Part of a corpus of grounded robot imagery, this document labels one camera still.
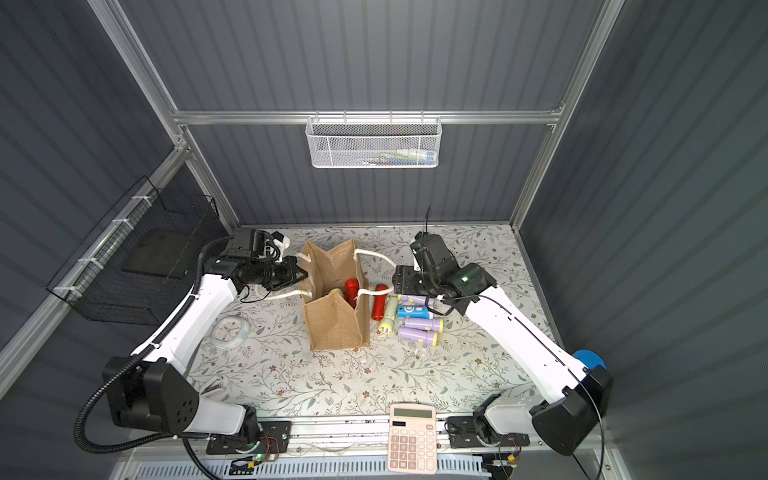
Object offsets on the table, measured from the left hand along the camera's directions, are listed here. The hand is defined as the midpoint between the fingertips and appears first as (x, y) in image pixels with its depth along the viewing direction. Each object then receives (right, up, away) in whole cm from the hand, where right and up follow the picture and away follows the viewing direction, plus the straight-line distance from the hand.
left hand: (309, 275), depth 80 cm
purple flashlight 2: (+36, -16, +9) cm, 40 cm away
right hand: (+26, 0, -6) cm, 27 cm away
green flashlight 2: (+21, -16, +9) cm, 28 cm away
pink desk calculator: (+27, -40, -8) cm, 49 cm away
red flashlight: (+18, -10, +16) cm, 26 cm away
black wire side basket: (-39, +4, -8) cm, 40 cm away
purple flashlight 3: (+31, -19, +8) cm, 37 cm away
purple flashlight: (+29, -9, +16) cm, 34 cm away
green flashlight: (+5, -6, +13) cm, 15 cm away
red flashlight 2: (+9, -6, +15) cm, 19 cm away
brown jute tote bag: (+8, -8, -3) cm, 11 cm away
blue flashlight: (+30, -13, +13) cm, 35 cm away
